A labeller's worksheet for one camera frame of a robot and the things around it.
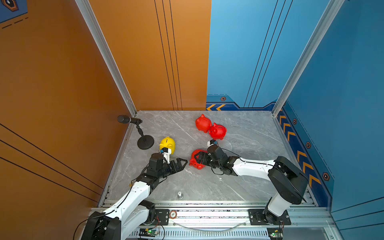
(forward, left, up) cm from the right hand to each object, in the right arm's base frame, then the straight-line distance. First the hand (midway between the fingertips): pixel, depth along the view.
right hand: (198, 158), depth 88 cm
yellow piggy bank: (+9, +19, +3) cm, 22 cm away
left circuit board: (-35, +24, -7) cm, 44 cm away
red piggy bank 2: (+25, -3, +2) cm, 26 cm away
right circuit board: (-35, -37, -9) cm, 51 cm away
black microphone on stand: (+14, +36, -3) cm, 39 cm away
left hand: (-3, +9, +2) cm, 10 cm away
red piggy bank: (-4, +3, +3) cm, 6 cm away
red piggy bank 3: (+18, -12, +3) cm, 22 cm away
